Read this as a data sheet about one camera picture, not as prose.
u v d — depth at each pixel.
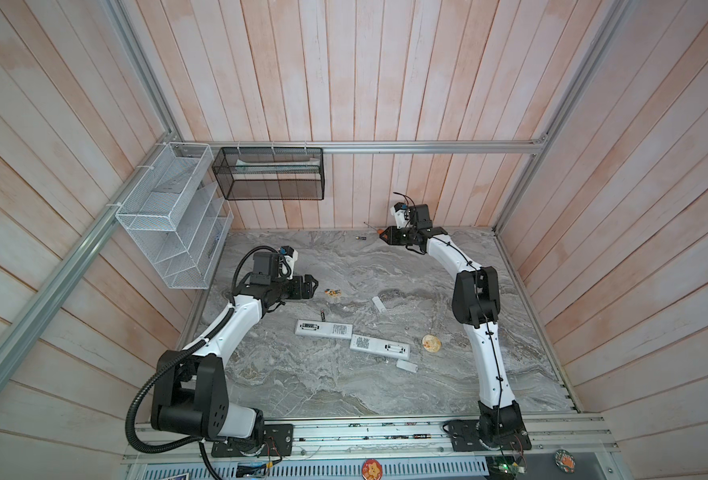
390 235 0.96
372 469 0.70
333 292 1.01
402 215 0.98
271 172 1.03
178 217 0.72
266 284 0.67
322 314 0.96
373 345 0.88
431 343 0.90
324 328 0.92
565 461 0.70
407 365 0.86
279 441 0.73
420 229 0.87
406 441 0.75
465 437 0.73
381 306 0.98
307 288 0.78
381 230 1.07
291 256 0.80
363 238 1.18
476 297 0.66
